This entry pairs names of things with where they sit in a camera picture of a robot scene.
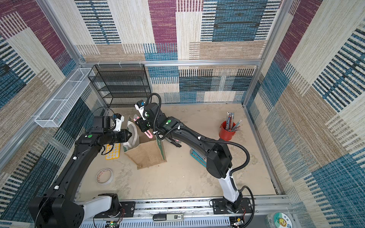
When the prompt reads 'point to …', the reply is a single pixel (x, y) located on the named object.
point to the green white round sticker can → (278, 220)
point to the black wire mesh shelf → (123, 85)
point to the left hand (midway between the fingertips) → (130, 133)
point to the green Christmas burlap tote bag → (150, 151)
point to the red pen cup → (225, 135)
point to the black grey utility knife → (176, 144)
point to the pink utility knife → (148, 132)
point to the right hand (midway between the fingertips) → (141, 121)
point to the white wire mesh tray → (55, 112)
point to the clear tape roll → (105, 176)
